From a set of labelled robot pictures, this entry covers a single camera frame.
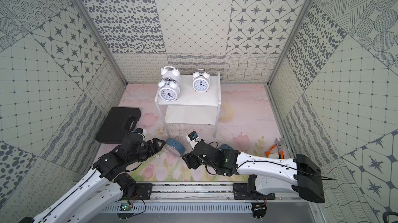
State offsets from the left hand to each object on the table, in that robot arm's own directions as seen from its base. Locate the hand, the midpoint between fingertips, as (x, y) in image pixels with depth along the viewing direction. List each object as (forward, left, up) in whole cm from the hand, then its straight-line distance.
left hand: (164, 147), depth 75 cm
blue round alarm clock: (+1, -5, -2) cm, 5 cm away
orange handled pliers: (+9, -64, -14) cm, 66 cm away
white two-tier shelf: (+11, -14, +18) cm, 26 cm away
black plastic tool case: (+18, +33, -8) cm, 39 cm away
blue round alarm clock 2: (+2, -30, -4) cm, 31 cm away
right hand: (-3, -13, -1) cm, 13 cm away
